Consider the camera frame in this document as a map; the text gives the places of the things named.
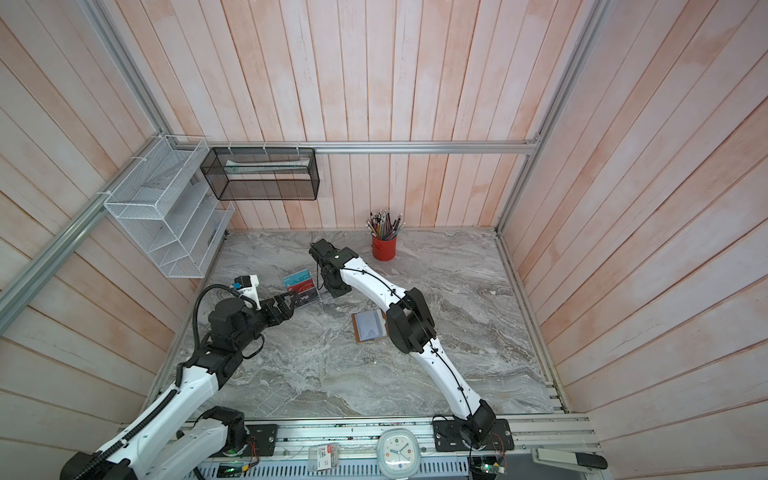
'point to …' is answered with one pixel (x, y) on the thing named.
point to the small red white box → (323, 456)
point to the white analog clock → (398, 453)
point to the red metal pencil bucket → (384, 250)
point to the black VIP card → (306, 297)
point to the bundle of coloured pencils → (381, 226)
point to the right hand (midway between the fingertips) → (325, 283)
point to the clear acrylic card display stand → (314, 282)
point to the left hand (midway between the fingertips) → (287, 301)
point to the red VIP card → (301, 286)
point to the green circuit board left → (230, 469)
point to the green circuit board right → (494, 468)
